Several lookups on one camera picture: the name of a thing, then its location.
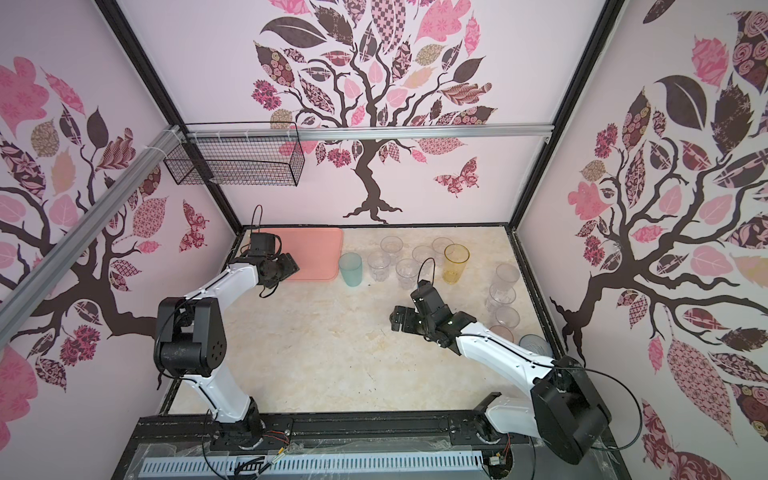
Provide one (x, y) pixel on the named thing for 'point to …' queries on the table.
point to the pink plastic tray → (318, 252)
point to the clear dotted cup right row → (506, 276)
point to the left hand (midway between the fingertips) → (291, 270)
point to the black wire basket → (242, 153)
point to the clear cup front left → (378, 263)
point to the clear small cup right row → (507, 316)
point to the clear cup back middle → (425, 256)
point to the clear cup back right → (438, 247)
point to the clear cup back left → (390, 246)
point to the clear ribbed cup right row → (500, 293)
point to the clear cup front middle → (407, 270)
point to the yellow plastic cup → (455, 259)
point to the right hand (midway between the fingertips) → (402, 316)
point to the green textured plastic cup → (351, 267)
